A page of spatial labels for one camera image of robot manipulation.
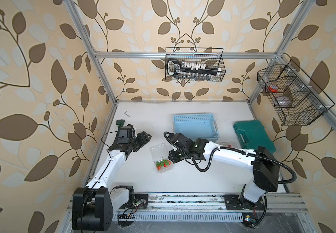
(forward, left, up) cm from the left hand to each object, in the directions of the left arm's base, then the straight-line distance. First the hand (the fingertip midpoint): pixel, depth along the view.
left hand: (145, 136), depth 84 cm
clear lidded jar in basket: (+9, -73, +22) cm, 77 cm away
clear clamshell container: (-4, -8, -14) cm, 17 cm away
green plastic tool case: (+8, -70, -9) cm, 71 cm away
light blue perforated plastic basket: (+17, -34, -13) cm, 40 cm away
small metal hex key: (+30, +22, -15) cm, 40 cm away
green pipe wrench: (+19, +22, -12) cm, 32 cm away
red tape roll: (+20, -73, +21) cm, 78 cm away
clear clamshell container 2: (+3, -54, -12) cm, 55 cm away
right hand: (-11, -14, -3) cm, 18 cm away
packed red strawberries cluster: (+2, -54, -13) cm, 56 cm away
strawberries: (-11, -11, -11) cm, 19 cm away
